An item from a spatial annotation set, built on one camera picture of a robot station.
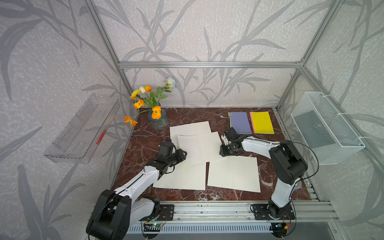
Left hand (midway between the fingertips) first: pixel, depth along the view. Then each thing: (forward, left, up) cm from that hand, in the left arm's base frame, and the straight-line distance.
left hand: (186, 154), depth 86 cm
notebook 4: (-8, -29, -7) cm, 31 cm away
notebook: (+24, +1, -8) cm, 25 cm away
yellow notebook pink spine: (+30, -55, -7) cm, 62 cm away
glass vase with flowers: (+32, +26, +13) cm, 43 cm away
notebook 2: (+7, -8, -5) cm, 12 cm away
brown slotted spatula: (-19, +19, -7) cm, 28 cm away
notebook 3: (-11, 0, -5) cm, 12 cm away
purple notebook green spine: (+30, -39, -7) cm, 49 cm away
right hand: (+5, -22, -7) cm, 24 cm away
